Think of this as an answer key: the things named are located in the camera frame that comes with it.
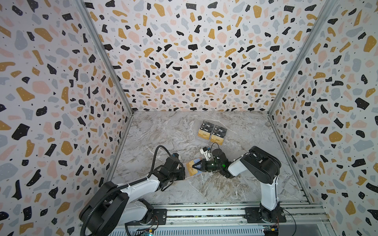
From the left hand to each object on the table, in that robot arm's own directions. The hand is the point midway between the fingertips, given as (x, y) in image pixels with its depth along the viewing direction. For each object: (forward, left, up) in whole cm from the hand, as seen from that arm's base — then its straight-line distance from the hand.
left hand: (190, 172), depth 87 cm
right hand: (+2, -3, +1) cm, 4 cm away
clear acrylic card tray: (+26, -15, +5) cm, 30 cm away
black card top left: (+30, -11, +5) cm, 33 cm away
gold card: (+1, -1, -1) cm, 2 cm away
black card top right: (+26, -20, +5) cm, 33 cm away
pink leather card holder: (+3, -5, +2) cm, 6 cm away
